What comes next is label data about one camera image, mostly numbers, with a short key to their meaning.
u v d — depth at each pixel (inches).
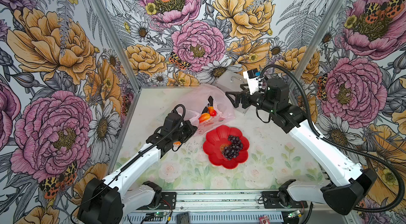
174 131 25.5
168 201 29.0
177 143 28.3
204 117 39.8
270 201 28.9
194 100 37.4
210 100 39.3
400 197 15.4
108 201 15.3
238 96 23.2
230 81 40.7
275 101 20.3
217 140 37.1
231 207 28.9
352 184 15.1
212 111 40.3
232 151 33.5
